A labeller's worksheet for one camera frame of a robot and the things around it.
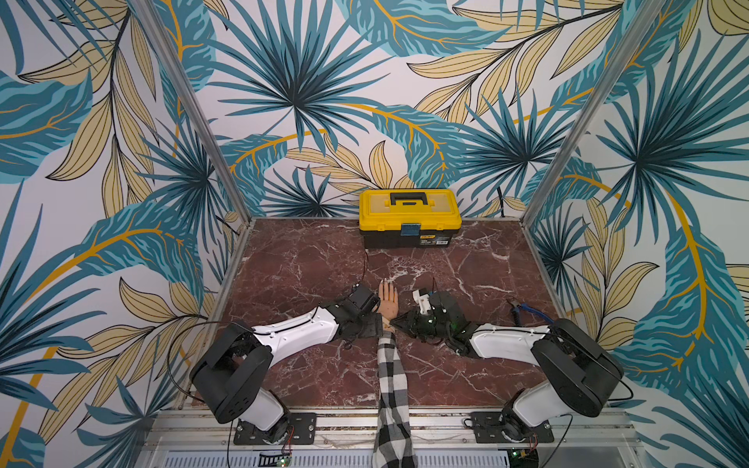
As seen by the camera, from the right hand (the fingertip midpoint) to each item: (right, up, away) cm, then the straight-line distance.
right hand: (389, 321), depth 84 cm
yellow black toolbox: (+7, +31, +14) cm, 35 cm away
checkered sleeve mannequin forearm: (0, -24, -18) cm, 30 cm away
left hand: (-6, -4, +2) cm, 7 cm away
